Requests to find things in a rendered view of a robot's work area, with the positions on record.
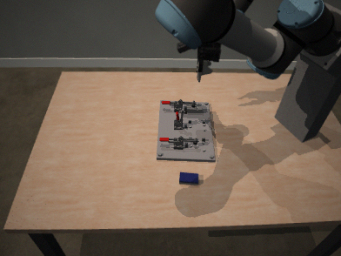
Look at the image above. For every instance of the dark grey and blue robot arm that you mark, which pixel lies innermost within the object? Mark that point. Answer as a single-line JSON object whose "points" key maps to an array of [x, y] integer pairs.
{"points": [[307, 22]]}

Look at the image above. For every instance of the toggle clamp with red handle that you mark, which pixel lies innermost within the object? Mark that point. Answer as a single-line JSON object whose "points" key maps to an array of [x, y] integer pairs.
{"points": [[179, 126], [179, 144]]}

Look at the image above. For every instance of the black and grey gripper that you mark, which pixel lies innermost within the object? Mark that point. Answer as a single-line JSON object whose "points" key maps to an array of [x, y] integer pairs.
{"points": [[207, 52]]}

